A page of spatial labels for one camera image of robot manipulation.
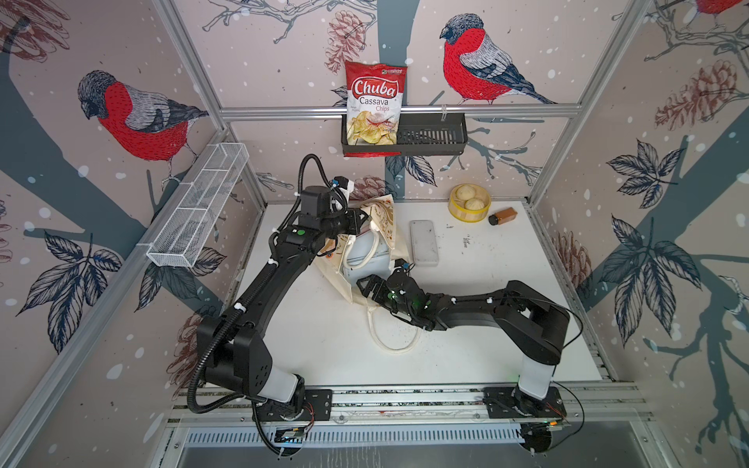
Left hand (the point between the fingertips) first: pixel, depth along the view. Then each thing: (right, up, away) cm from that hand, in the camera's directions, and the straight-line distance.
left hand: (373, 208), depth 78 cm
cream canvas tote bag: (+2, -2, +4) cm, 5 cm away
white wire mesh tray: (-48, -2, -2) cm, 48 cm away
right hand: (-4, -24, +8) cm, 26 cm away
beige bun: (+36, +9, +37) cm, 52 cm away
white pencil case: (+18, -11, +29) cm, 36 cm away
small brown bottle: (+50, -1, +34) cm, 60 cm away
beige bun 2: (+39, +4, +36) cm, 53 cm away
